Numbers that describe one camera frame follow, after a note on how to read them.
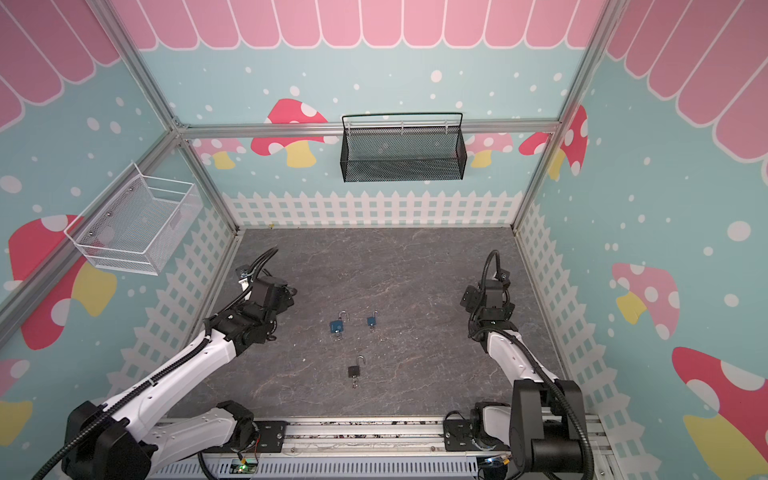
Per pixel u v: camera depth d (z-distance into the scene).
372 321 0.94
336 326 0.93
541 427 0.41
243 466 0.73
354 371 0.85
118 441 0.38
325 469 0.71
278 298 0.64
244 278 0.69
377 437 0.76
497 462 0.71
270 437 0.74
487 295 0.67
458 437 0.74
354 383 0.83
